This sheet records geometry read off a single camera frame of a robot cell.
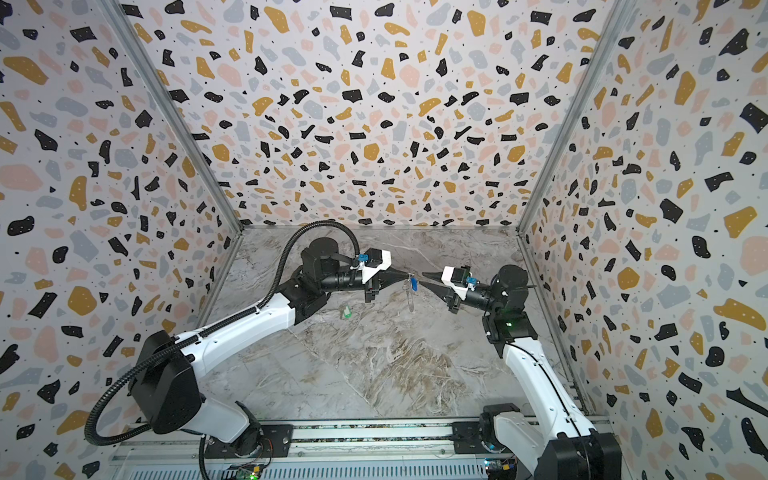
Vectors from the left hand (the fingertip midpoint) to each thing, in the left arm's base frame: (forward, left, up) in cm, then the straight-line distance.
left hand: (409, 269), depth 66 cm
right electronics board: (-34, -22, -34) cm, 54 cm away
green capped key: (+8, +19, -34) cm, 40 cm away
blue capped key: (-1, -1, -3) cm, 3 cm away
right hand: (-1, -3, -1) cm, 4 cm away
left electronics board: (-34, +37, -34) cm, 60 cm away
